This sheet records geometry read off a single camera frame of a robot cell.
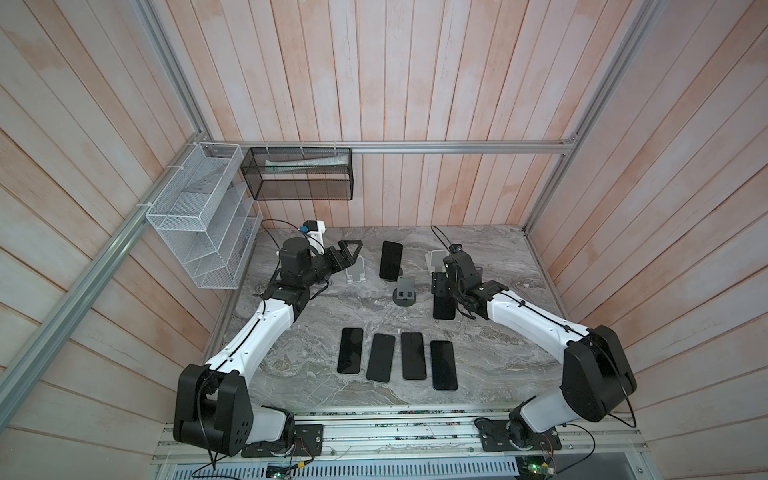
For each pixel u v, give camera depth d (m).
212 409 0.41
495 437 0.73
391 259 1.01
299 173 1.07
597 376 0.43
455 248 0.78
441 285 0.80
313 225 0.73
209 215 0.73
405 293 0.95
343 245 0.70
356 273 1.04
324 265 0.70
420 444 0.73
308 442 0.73
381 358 0.88
